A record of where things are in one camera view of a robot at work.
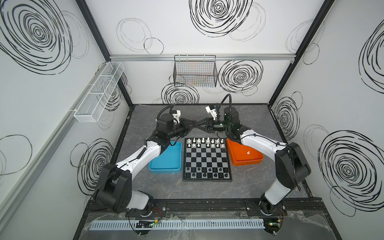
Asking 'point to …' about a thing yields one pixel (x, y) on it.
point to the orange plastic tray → (241, 155)
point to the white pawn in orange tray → (248, 152)
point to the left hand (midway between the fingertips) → (198, 122)
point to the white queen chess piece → (208, 140)
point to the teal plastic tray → (169, 161)
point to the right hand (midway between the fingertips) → (196, 127)
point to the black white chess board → (206, 159)
